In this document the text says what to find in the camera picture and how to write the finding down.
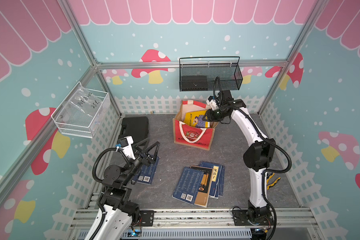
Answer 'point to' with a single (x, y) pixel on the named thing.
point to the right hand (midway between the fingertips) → (205, 118)
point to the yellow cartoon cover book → (196, 119)
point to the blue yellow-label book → (216, 188)
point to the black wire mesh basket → (230, 74)
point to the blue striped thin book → (188, 185)
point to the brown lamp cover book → (203, 194)
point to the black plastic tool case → (136, 127)
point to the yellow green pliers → (269, 177)
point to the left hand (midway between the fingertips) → (156, 143)
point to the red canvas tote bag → (200, 138)
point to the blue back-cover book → (146, 173)
